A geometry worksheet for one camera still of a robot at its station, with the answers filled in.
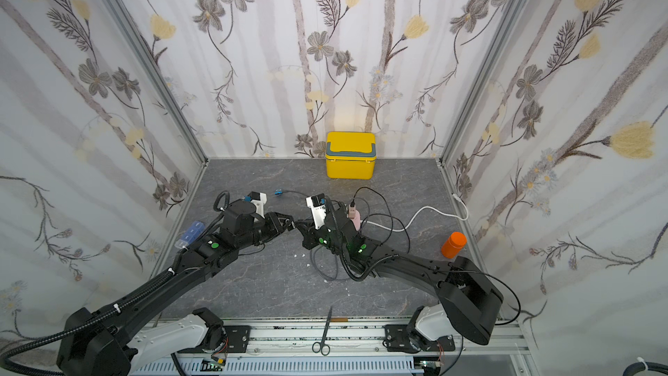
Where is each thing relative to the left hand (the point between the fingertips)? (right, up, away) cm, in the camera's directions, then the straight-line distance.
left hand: (297, 219), depth 76 cm
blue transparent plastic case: (-43, -8, +19) cm, 47 cm away
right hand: (0, -1, -2) cm, 2 cm away
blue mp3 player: (-13, +7, +31) cm, 35 cm away
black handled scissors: (+8, -36, -3) cm, 37 cm away
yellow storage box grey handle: (+17, +22, +28) cm, 40 cm away
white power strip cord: (+46, 0, +28) cm, 54 cm away
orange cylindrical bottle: (+50, -10, +8) cm, 52 cm away
